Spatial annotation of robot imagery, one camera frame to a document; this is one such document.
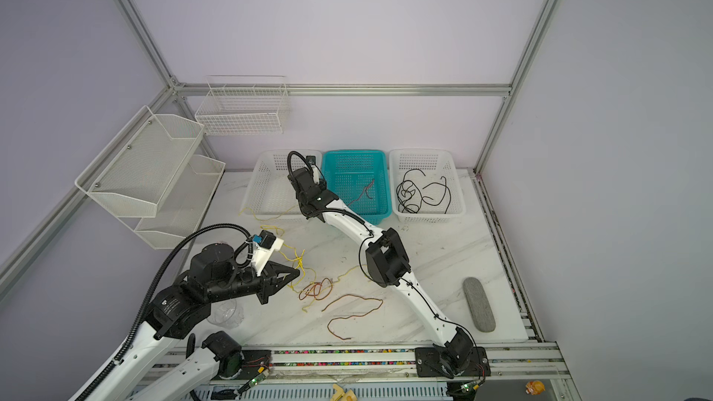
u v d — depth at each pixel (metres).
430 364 0.73
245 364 0.73
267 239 0.57
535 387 0.68
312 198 0.76
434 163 1.18
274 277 0.57
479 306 0.81
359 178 1.19
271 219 0.90
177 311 0.46
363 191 1.15
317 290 0.82
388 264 0.63
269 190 1.14
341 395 0.68
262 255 0.58
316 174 0.88
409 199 1.10
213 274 0.50
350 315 0.75
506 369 0.74
